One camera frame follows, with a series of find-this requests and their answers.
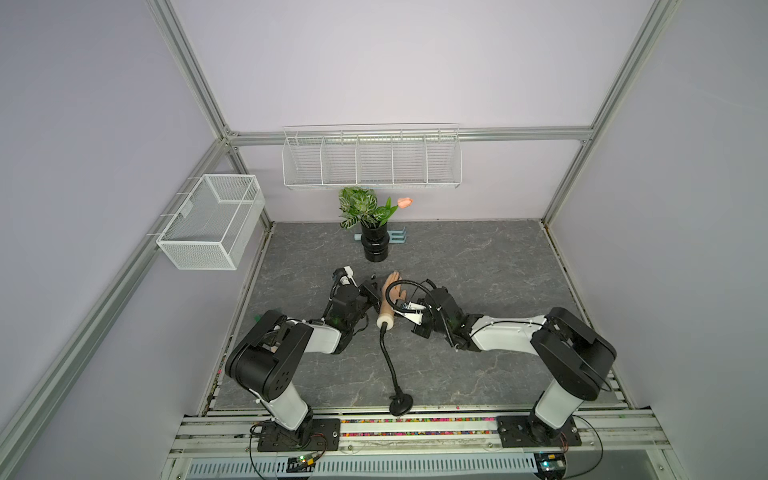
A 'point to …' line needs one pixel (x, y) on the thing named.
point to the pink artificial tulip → (404, 202)
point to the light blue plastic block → (394, 236)
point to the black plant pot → (376, 243)
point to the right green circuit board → (550, 465)
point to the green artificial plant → (359, 205)
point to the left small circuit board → (302, 464)
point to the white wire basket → (211, 228)
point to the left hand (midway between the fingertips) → (383, 280)
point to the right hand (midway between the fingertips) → (407, 307)
